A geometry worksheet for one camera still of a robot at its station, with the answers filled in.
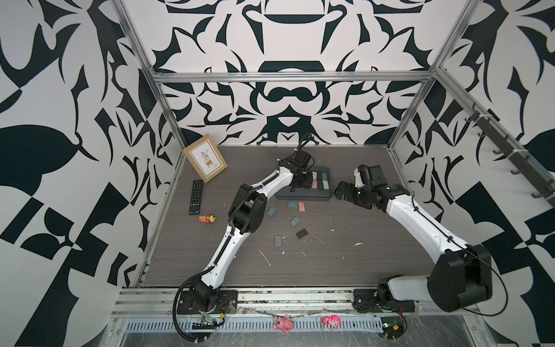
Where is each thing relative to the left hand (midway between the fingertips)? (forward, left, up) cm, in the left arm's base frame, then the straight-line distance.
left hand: (309, 179), depth 104 cm
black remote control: (-7, +52, -2) cm, 53 cm away
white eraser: (-2, -8, -2) cm, 9 cm away
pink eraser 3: (-14, +5, -2) cm, 15 cm away
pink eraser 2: (-2, -2, -2) cm, 4 cm away
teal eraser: (-13, +9, -1) cm, 15 cm away
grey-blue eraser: (-20, +9, -3) cm, 22 cm away
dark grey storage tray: (-8, +1, -1) cm, 8 cm away
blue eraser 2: (-15, +18, -3) cm, 24 cm away
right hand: (-15, -10, +11) cm, 21 cm away
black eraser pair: (-2, -5, -3) cm, 6 cm away
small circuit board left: (-54, +41, -6) cm, 68 cm away
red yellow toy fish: (-19, +44, +1) cm, 48 cm away
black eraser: (-25, +6, -4) cm, 26 cm away
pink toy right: (-56, 0, -2) cm, 56 cm away
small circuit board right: (-57, -20, -4) cm, 61 cm away
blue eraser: (+3, -8, -2) cm, 9 cm away
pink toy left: (-56, +15, 0) cm, 58 cm away
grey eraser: (-28, +16, -2) cm, 33 cm away
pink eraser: (+3, -3, -2) cm, 5 cm away
